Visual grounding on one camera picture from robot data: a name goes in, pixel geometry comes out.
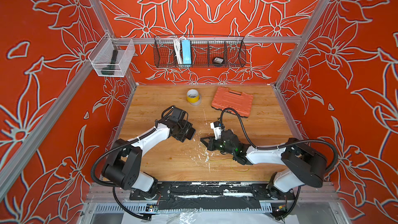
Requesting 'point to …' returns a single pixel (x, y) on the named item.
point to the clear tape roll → (197, 102)
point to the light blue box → (186, 54)
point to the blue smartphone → (190, 133)
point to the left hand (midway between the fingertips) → (192, 128)
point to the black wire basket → (232, 50)
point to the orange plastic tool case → (224, 99)
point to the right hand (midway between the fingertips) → (199, 138)
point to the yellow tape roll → (192, 96)
